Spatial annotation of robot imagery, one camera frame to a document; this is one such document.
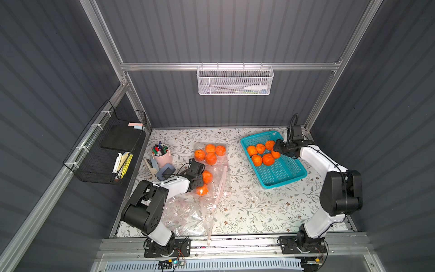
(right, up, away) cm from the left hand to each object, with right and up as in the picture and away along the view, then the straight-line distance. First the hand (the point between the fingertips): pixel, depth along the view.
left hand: (195, 179), depth 95 cm
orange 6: (+39, +17, +8) cm, 43 cm away
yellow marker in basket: (-25, +10, -25) cm, 37 cm away
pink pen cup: (-18, +14, -1) cm, 23 cm away
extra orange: (+42, +11, +2) cm, 43 cm away
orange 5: (+33, +16, +6) cm, 37 cm away
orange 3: (+14, +16, +7) cm, 22 cm away
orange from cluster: (+7, +2, -5) cm, 9 cm away
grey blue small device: (-17, +4, +2) cm, 18 cm away
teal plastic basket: (+45, +4, +4) cm, 45 cm away
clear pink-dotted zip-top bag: (0, -15, -13) cm, 20 cm away
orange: (+8, +17, +7) cm, 20 cm away
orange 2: (+2, +13, +5) cm, 14 cm away
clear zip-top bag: (+15, +9, +7) cm, 19 cm away
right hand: (+48, +18, -1) cm, 51 cm away
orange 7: (+45, +19, +10) cm, 50 cm away
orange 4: (+8, +11, +4) cm, 15 cm away
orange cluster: (+5, -4, -10) cm, 12 cm away
